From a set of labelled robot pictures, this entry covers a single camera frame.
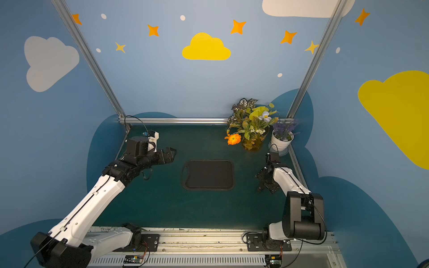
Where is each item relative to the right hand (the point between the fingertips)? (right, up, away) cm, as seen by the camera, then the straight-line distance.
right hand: (265, 180), depth 91 cm
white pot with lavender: (+12, +25, +8) cm, 29 cm away
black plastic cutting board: (-32, +2, +5) cm, 32 cm away
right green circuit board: (-1, -31, -19) cm, 36 cm away
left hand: (-50, +18, -15) cm, 55 cm away
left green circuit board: (-64, -30, -19) cm, 73 cm away
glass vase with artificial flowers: (-9, +31, 0) cm, 32 cm away
